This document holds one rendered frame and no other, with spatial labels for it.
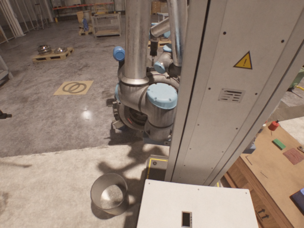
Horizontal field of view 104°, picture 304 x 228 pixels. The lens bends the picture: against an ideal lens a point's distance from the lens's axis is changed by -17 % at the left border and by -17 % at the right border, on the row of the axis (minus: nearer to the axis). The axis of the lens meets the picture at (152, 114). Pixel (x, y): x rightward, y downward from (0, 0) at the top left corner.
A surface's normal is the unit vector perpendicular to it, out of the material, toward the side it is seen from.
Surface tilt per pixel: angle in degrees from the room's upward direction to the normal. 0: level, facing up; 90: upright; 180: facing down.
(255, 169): 0
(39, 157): 0
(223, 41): 90
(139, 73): 85
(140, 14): 83
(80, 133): 0
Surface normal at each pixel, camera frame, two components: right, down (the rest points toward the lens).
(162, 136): 0.05, 0.38
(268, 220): -0.96, 0.20
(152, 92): 0.07, -0.70
